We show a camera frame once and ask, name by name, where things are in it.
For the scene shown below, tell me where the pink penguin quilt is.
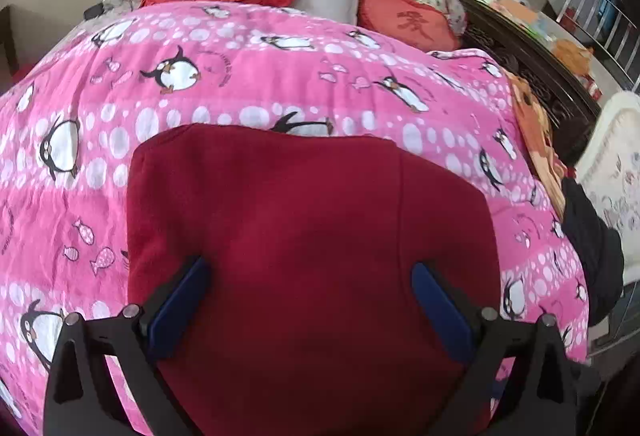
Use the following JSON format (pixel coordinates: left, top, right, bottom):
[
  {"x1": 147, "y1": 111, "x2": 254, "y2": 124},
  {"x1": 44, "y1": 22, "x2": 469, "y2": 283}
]
[{"x1": 1, "y1": 2, "x2": 589, "y2": 435}]

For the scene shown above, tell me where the dark red knit sweater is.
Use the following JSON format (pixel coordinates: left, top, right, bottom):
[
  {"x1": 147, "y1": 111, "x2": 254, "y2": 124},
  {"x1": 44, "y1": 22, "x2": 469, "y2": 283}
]
[{"x1": 126, "y1": 124, "x2": 500, "y2": 435}]

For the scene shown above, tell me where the white ornate chair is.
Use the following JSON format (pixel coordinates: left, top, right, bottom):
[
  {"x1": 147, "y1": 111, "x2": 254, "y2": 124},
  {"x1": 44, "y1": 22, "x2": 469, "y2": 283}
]
[{"x1": 576, "y1": 92, "x2": 640, "y2": 285}]

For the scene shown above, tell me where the right red heart cushion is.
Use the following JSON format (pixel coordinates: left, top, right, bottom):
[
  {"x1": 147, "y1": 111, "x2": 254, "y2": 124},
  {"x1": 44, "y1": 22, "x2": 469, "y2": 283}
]
[{"x1": 357, "y1": 0, "x2": 460, "y2": 52}]

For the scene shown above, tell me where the orange patterned blanket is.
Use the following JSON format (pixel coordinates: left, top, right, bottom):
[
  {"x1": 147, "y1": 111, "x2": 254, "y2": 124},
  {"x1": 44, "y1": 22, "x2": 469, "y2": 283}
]
[{"x1": 506, "y1": 71, "x2": 570, "y2": 221}]

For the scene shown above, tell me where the metal railing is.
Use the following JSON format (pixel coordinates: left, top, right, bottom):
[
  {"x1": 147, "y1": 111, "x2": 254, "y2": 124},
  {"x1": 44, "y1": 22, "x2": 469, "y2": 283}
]
[{"x1": 556, "y1": 0, "x2": 639, "y2": 94}]

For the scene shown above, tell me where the black garment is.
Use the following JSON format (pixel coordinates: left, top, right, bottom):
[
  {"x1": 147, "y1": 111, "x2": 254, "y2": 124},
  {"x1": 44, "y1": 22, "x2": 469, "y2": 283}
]
[{"x1": 561, "y1": 177, "x2": 625, "y2": 328}]

